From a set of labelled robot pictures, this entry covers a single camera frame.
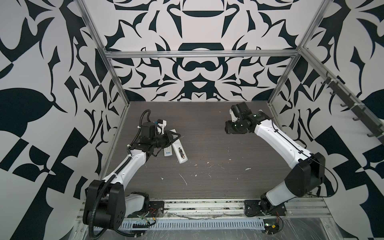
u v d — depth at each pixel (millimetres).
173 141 764
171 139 725
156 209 735
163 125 782
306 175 430
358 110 594
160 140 725
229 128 744
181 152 772
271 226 708
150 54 930
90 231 351
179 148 774
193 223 712
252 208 742
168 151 915
